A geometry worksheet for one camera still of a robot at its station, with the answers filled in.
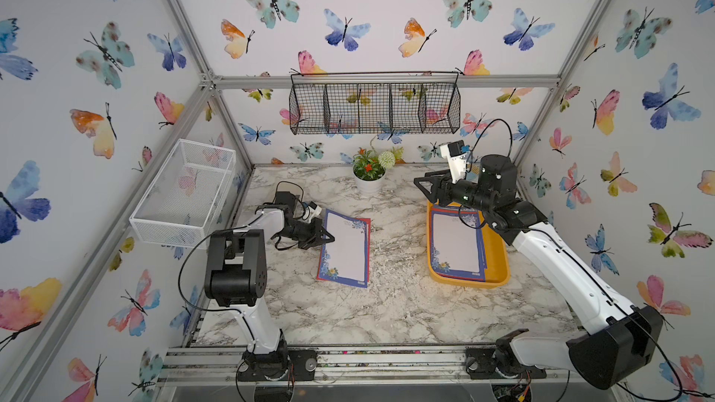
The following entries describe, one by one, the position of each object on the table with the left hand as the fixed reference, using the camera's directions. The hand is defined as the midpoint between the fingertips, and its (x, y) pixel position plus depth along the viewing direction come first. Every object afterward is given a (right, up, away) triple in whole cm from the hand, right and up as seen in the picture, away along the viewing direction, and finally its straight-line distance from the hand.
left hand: (334, 236), depth 91 cm
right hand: (+25, +18, -21) cm, 37 cm away
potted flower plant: (+11, +22, +9) cm, 27 cm away
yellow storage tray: (+52, -11, -2) cm, 53 cm away
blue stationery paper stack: (+41, -3, +3) cm, 41 cm away
